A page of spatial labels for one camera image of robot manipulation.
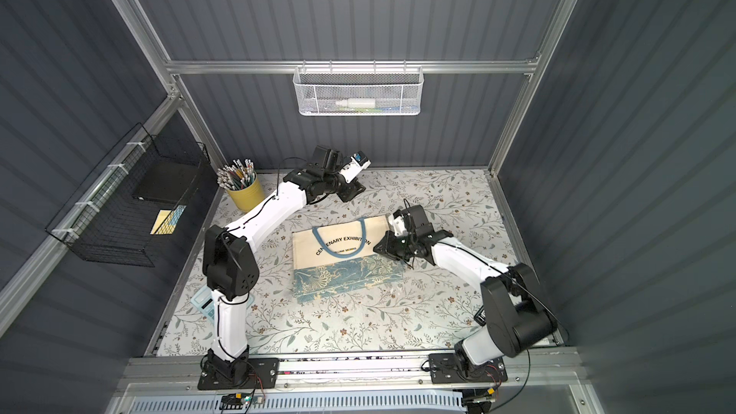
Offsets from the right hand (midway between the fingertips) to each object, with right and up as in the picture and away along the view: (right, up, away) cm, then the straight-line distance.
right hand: (374, 251), depth 85 cm
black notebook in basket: (-63, +21, 0) cm, 66 cm away
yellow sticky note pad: (-47, +11, -20) cm, 53 cm away
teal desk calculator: (-51, -15, 0) cm, 53 cm away
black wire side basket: (-64, +12, -13) cm, 66 cm away
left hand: (-4, +21, +4) cm, 22 cm away
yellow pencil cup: (-44, +16, +15) cm, 50 cm away
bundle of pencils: (-48, +24, +15) cm, 56 cm away
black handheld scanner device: (+30, -18, -4) cm, 35 cm away
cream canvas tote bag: (-11, -4, +8) cm, 15 cm away
